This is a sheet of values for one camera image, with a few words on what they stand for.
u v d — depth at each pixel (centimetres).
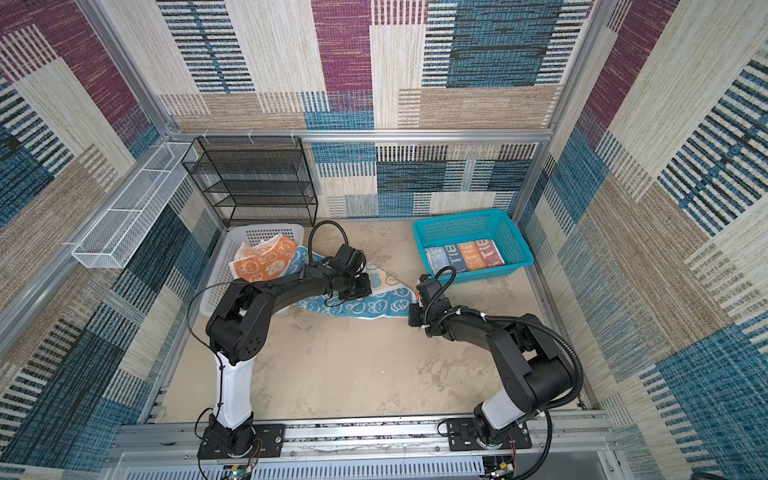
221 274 96
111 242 70
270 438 73
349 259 80
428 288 74
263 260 105
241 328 53
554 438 72
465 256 106
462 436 73
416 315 83
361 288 87
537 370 46
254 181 111
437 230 119
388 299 97
